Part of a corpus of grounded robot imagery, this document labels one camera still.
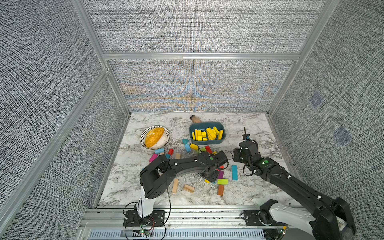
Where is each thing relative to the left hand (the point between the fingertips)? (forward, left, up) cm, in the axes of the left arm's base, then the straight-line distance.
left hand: (213, 177), depth 84 cm
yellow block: (+22, +10, -2) cm, 24 cm away
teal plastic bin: (+37, +2, +1) cm, 37 cm away
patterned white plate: (+26, +31, -2) cm, 40 cm away
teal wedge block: (+26, +15, -2) cm, 30 cm away
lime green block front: (-2, -5, -1) cm, 6 cm away
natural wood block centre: (+15, +20, -2) cm, 25 cm away
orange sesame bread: (+27, +36, +4) cm, 45 cm away
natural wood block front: (-3, +22, -2) cm, 22 cm away
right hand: (+12, -14, +12) cm, 22 cm away
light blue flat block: (+20, +14, -1) cm, 25 cm away
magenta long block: (+15, +36, -3) cm, 39 cm away
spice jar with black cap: (+45, +8, 0) cm, 45 cm away
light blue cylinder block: (+20, +32, -2) cm, 38 cm away
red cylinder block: (+19, +25, -2) cm, 31 cm away
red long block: (+20, 0, -3) cm, 20 cm away
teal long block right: (+3, -13, -3) cm, 14 cm away
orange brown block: (-7, -4, -1) cm, 8 cm away
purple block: (+3, -5, -3) cm, 7 cm away
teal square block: (+16, +27, -2) cm, 31 cm away
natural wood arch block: (-5, +14, -2) cm, 15 cm away
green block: (+20, +3, -2) cm, 20 cm away
